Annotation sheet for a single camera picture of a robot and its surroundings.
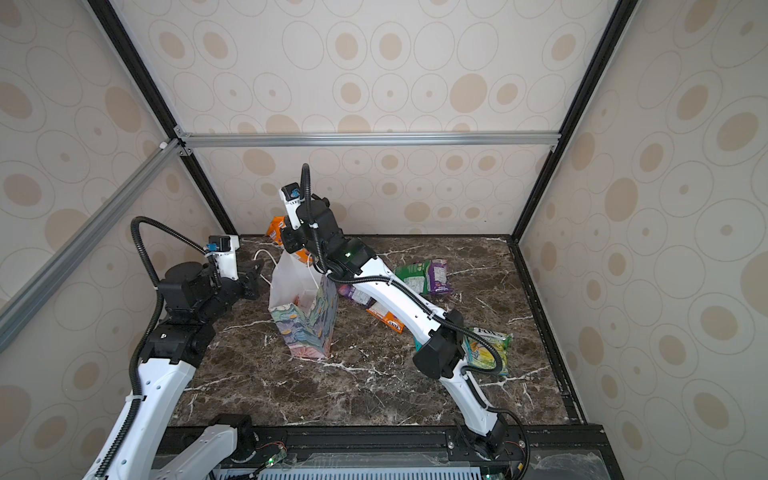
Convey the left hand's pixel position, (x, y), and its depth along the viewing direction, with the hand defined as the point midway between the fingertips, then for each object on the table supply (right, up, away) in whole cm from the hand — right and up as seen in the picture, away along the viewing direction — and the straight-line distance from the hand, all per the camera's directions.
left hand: (268, 258), depth 68 cm
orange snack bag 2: (+28, -19, +26) cm, 43 cm away
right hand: (+3, +10, +3) cm, 10 cm away
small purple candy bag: (+17, -12, +32) cm, 38 cm away
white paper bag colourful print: (0, -14, +26) cm, 30 cm away
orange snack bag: (-2, +7, +8) cm, 11 cm away
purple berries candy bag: (+44, -6, +35) cm, 57 cm away
